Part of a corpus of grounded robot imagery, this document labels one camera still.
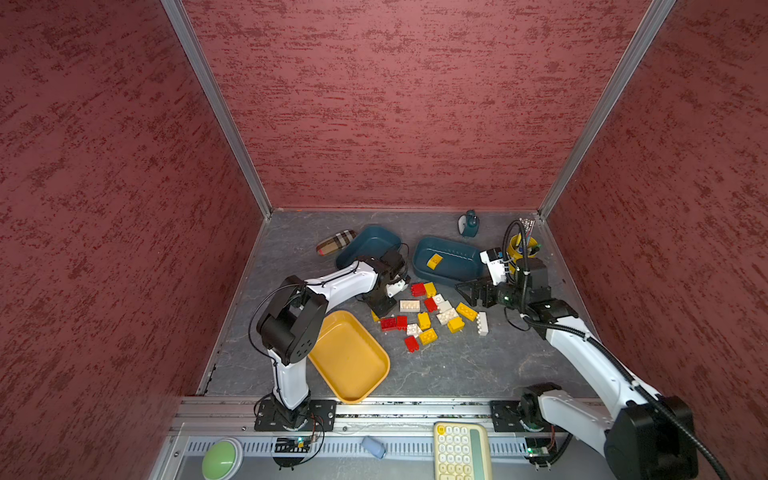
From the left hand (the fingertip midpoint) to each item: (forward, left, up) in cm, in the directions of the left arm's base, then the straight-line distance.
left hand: (377, 311), depth 90 cm
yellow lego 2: (-2, -15, -1) cm, 15 cm away
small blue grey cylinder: (-34, -1, -1) cm, 34 cm away
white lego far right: (-3, -32, -1) cm, 32 cm away
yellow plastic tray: (-13, +8, -2) cm, 16 cm away
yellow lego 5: (-4, 0, +5) cm, 7 cm away
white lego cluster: (+1, -22, -2) cm, 22 cm away
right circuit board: (-34, -41, -3) cm, 53 cm away
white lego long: (+3, -10, -2) cm, 10 cm away
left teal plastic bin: (+29, +3, -2) cm, 29 cm away
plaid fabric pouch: (+27, +16, +1) cm, 31 cm away
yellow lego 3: (+1, -28, -2) cm, 28 cm away
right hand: (+1, -25, +13) cm, 28 cm away
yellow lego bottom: (-7, -16, -2) cm, 17 cm away
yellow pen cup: (+17, -45, +8) cm, 48 cm away
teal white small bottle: (+33, -32, +5) cm, 46 cm away
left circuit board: (-34, +20, -4) cm, 39 cm away
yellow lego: (+20, -19, -1) cm, 28 cm away
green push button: (-37, +34, -1) cm, 50 cm away
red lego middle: (+3, -17, -3) cm, 18 cm away
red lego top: (+9, -13, -1) cm, 16 cm away
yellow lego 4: (-4, -24, -1) cm, 25 cm away
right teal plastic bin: (+21, -24, -2) cm, 32 cm away
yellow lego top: (+8, -17, 0) cm, 19 cm away
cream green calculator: (-35, -21, 0) cm, 41 cm away
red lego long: (-3, -7, -2) cm, 8 cm away
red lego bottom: (-9, -11, -3) cm, 14 cm away
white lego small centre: (-6, -11, -1) cm, 12 cm away
